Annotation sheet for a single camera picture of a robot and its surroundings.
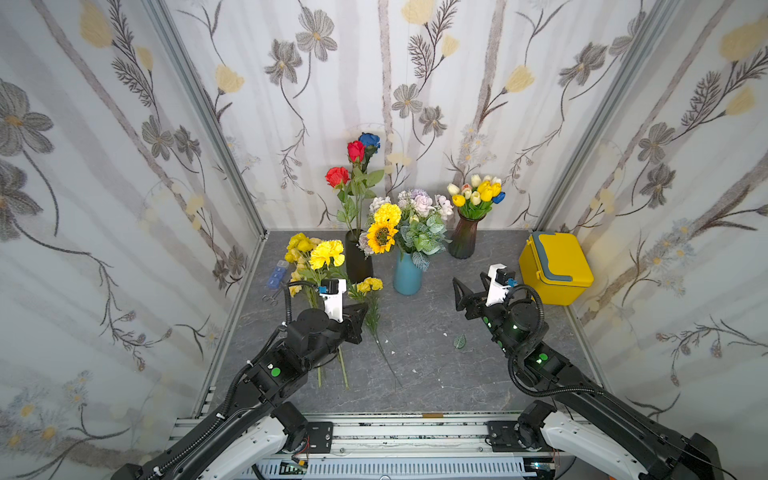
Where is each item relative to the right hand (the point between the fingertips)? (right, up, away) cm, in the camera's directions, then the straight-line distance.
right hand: (475, 278), depth 70 cm
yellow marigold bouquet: (-13, +15, +11) cm, 23 cm away
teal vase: (-15, -1, +26) cm, 30 cm away
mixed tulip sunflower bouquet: (+5, +22, +18) cm, 29 cm away
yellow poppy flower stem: (-40, -29, +14) cm, 52 cm away
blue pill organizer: (-61, -3, +34) cm, 70 cm away
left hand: (-25, -7, -1) cm, 26 cm away
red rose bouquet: (-31, +27, +16) cm, 44 cm away
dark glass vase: (+6, +12, +37) cm, 39 cm away
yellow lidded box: (+31, +2, +21) cm, 37 cm away
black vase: (-31, +2, +30) cm, 44 cm away
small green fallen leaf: (+1, -21, +21) cm, 30 cm away
